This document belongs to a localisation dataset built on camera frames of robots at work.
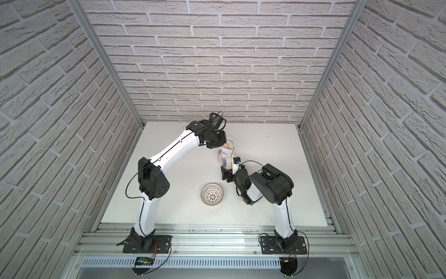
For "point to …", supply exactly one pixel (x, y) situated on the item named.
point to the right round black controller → (288, 265)
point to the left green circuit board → (144, 261)
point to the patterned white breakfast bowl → (212, 194)
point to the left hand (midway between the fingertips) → (225, 137)
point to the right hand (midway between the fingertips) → (224, 167)
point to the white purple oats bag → (226, 154)
